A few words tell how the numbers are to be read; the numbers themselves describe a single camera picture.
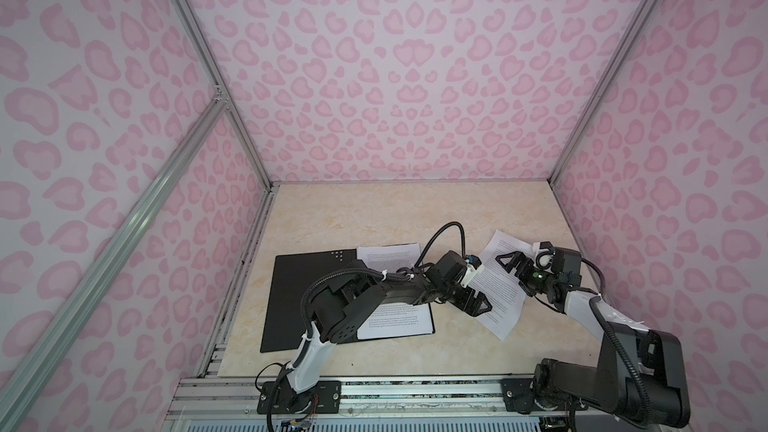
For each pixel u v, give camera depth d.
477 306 0.77
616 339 0.42
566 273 0.70
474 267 0.81
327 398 0.73
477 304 0.77
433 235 0.73
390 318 0.86
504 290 0.91
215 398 0.75
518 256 0.81
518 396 0.73
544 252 0.82
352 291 0.56
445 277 0.72
